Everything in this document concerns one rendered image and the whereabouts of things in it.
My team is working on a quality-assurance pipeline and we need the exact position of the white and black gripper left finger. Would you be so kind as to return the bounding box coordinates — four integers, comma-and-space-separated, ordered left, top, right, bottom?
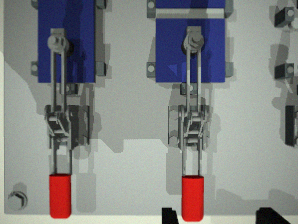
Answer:
162, 207, 179, 224

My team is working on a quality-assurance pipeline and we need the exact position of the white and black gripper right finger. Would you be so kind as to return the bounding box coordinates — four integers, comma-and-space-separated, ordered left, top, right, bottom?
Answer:
256, 207, 290, 224

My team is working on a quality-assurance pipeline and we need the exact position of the dark blue rectangular plate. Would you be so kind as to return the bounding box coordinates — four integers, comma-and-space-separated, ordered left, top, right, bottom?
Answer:
38, 0, 96, 84

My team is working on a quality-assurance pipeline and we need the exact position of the blue rectangular block with slot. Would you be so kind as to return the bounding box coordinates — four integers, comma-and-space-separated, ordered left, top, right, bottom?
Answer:
156, 0, 225, 84

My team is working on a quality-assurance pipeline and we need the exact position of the light grey fixture plate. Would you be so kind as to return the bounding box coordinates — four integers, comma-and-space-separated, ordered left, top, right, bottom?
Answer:
4, 0, 298, 216

